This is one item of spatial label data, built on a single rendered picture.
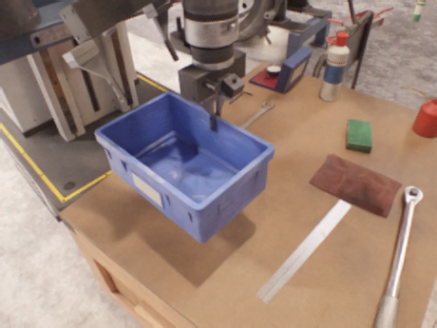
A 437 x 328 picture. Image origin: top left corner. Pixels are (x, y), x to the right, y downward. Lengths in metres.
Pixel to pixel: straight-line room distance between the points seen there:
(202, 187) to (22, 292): 0.92
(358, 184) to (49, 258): 1.14
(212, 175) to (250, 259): 0.20
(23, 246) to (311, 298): 1.17
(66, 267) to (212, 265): 0.79
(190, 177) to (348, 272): 0.39
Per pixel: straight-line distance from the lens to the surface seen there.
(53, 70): 1.27
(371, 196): 0.91
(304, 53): 1.27
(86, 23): 0.51
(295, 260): 0.76
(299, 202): 0.86
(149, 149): 0.79
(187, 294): 0.72
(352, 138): 1.04
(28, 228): 1.61
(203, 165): 0.74
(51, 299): 1.37
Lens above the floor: 1.11
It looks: 43 degrees down
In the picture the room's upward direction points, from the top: 2 degrees counter-clockwise
